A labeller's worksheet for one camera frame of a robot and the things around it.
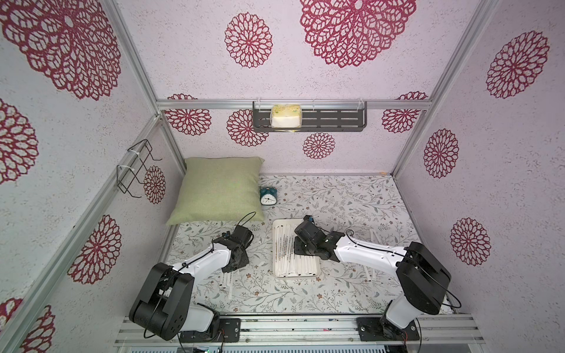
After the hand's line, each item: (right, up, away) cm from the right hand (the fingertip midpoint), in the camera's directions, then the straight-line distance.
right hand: (292, 244), depth 87 cm
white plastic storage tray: (-3, -8, 0) cm, 8 cm away
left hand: (-22, -8, +2) cm, 24 cm away
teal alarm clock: (-10, +19, +16) cm, 27 cm away
